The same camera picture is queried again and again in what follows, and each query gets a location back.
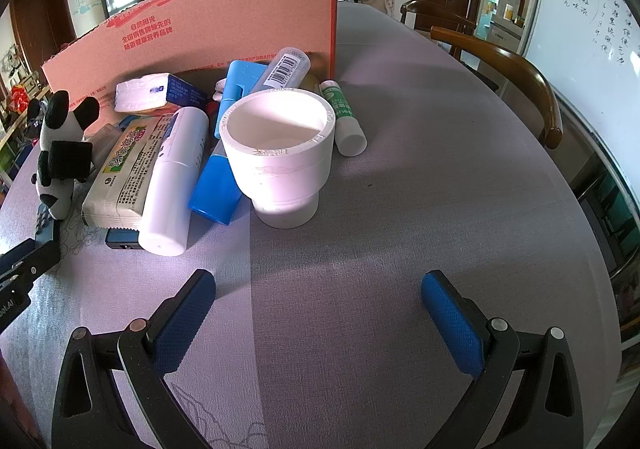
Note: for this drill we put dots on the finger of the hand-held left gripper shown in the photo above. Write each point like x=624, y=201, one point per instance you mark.
x=44, y=234

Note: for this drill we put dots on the green and white glue stick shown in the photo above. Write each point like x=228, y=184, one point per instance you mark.
x=345, y=124

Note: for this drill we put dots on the white bottle with barcode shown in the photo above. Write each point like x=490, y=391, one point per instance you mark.
x=285, y=66

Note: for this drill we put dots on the dark wooden chair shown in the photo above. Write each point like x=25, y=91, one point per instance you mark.
x=415, y=5

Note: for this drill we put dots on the whiteboard with writing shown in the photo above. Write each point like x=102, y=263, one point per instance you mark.
x=575, y=29

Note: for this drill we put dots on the green label tissue packet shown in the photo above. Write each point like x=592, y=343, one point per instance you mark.
x=125, y=169

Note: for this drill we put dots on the white spray bottle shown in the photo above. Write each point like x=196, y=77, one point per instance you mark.
x=170, y=189

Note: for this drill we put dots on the panda plush toy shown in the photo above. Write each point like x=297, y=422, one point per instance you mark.
x=60, y=129

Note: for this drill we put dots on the dark blue device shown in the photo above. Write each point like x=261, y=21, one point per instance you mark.
x=120, y=239

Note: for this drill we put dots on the blue bottle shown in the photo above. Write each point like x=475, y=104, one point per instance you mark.
x=240, y=79

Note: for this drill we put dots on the white tissue packet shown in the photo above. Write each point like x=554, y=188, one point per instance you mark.
x=140, y=94

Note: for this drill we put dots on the blue capped tube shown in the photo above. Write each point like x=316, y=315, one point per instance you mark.
x=215, y=194

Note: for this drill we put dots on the purple floral cloth desktop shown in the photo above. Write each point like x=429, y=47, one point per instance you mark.
x=400, y=204

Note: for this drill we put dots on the brown wooden door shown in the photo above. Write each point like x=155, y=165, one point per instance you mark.
x=40, y=14

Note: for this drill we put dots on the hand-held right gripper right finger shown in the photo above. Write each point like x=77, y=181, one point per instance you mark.
x=452, y=324

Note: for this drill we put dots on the wooden armchair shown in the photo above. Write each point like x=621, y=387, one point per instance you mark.
x=530, y=74

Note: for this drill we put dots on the small blue carton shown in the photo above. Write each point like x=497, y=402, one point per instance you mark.
x=185, y=91

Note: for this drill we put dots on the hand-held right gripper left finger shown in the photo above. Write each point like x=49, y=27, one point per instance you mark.
x=185, y=314

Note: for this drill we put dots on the white plastic pipe fitting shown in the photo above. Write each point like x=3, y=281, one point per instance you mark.
x=280, y=179

